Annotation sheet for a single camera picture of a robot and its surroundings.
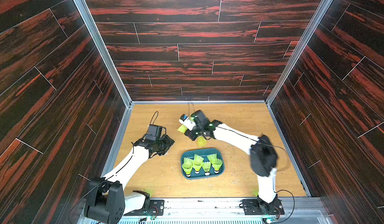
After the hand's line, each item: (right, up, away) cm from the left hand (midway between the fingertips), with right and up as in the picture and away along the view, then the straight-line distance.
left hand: (174, 142), depth 86 cm
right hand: (+9, +7, +5) cm, 13 cm away
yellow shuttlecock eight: (+8, -13, -1) cm, 15 cm away
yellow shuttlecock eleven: (+5, +8, 0) cm, 10 cm away
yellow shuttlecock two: (+14, -10, 0) cm, 17 cm away
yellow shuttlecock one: (+24, -12, 0) cm, 27 cm away
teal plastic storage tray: (+17, -7, +6) cm, 20 cm away
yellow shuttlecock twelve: (+17, -1, +12) cm, 21 cm away
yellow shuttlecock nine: (+13, -14, 0) cm, 19 cm away
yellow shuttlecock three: (+22, -9, +1) cm, 24 cm away
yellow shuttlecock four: (+19, -13, -3) cm, 23 cm away
